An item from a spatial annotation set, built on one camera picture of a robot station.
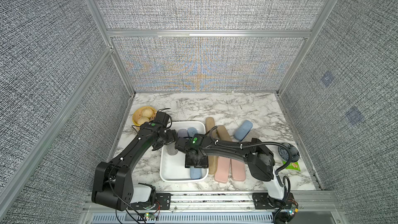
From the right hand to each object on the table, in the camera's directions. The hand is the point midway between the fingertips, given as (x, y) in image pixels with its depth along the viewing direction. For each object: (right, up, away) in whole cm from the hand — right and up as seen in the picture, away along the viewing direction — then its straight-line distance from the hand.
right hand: (191, 164), depth 80 cm
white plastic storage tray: (-11, 0, +4) cm, 11 cm away
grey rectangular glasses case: (+37, +13, +14) cm, 41 cm away
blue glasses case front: (-1, +15, +15) cm, 21 cm away
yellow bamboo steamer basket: (-37, +25, +23) cm, 51 cm away
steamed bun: (-31, +22, +17) cm, 42 cm away
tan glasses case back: (+11, +19, +18) cm, 28 cm away
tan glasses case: (+19, +13, +16) cm, 28 cm away
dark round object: (+57, +4, +5) cm, 57 cm away
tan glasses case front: (+11, 0, +2) cm, 11 cm away
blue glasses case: (+32, +15, +17) cm, 39 cm away
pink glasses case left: (+15, -5, 0) cm, 16 cm away
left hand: (-11, +12, +5) cm, 17 cm away
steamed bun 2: (-29, +26, +18) cm, 43 cm away
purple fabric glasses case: (-6, +14, +14) cm, 21 cm away
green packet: (+55, -2, +4) cm, 55 cm away
